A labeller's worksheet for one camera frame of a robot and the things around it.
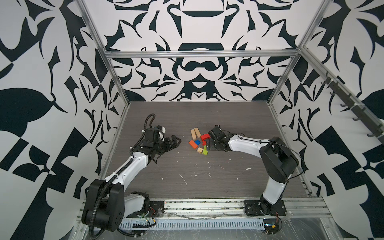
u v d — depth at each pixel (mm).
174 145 760
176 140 790
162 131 703
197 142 983
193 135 1009
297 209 761
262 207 673
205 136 941
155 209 739
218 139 740
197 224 713
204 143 955
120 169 482
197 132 1019
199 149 939
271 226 712
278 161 489
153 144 669
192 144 968
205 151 927
